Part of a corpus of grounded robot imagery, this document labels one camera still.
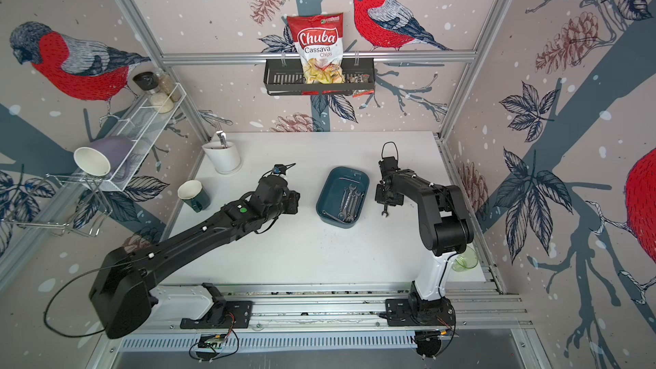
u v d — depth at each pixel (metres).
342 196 1.00
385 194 0.85
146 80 0.78
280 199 0.64
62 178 0.61
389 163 0.83
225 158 1.00
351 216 0.94
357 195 1.00
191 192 0.96
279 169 0.73
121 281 0.40
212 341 0.71
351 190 1.01
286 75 0.95
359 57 0.90
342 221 0.93
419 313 0.66
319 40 0.80
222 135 1.07
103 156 0.61
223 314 0.69
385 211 0.95
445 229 0.50
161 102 0.83
